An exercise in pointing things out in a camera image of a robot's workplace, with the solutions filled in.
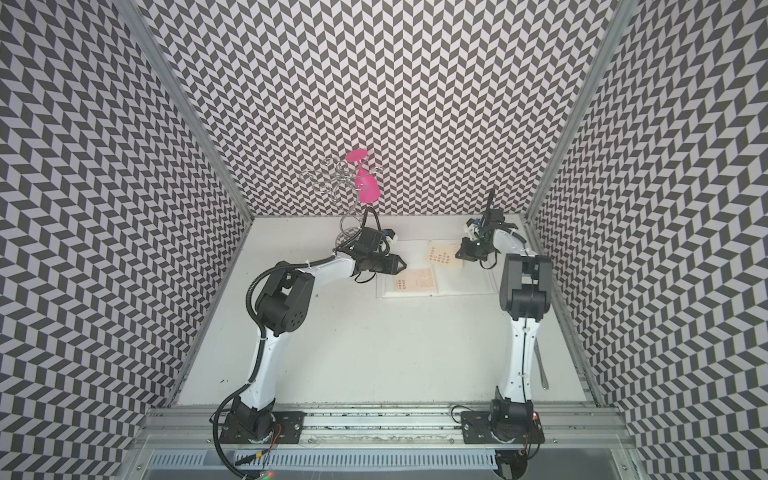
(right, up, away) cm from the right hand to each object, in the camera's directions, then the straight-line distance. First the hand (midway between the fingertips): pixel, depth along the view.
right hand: (458, 257), depth 104 cm
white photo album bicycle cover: (+4, -7, -5) cm, 9 cm away
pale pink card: (-15, -8, -5) cm, 18 cm away
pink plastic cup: (-32, +24, -2) cm, 40 cm away
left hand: (-21, -3, -2) cm, 21 cm away
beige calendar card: (-5, +1, +1) cm, 6 cm away
